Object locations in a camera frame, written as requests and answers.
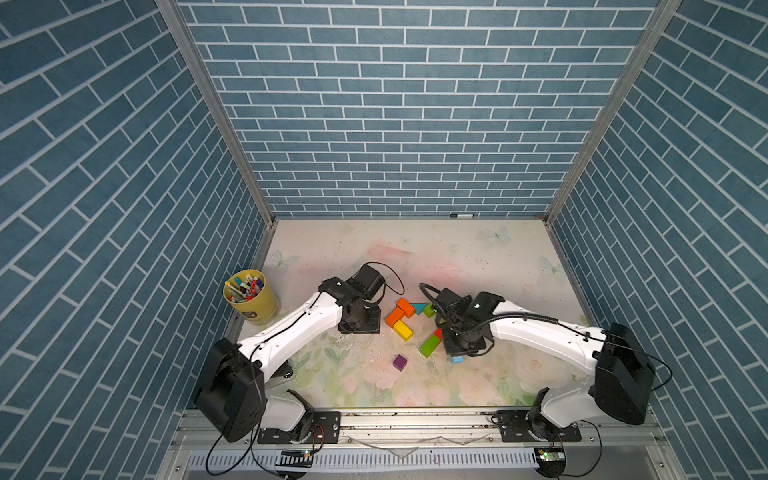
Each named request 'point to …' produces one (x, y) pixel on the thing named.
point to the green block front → (428, 347)
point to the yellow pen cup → (248, 292)
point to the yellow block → (403, 330)
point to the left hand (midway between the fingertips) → (379, 330)
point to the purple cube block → (400, 362)
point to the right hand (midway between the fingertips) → (452, 353)
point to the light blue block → (457, 359)
